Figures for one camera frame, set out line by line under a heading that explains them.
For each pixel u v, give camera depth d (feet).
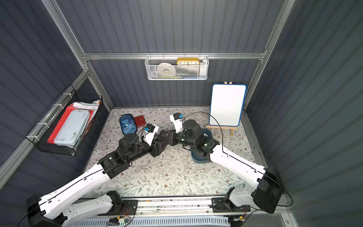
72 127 2.20
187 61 2.86
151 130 1.92
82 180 1.49
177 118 2.05
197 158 2.83
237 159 1.53
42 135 2.04
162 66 2.71
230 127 3.20
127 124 3.45
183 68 2.98
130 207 2.41
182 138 1.99
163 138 2.19
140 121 3.60
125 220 2.28
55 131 2.24
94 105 2.63
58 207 1.34
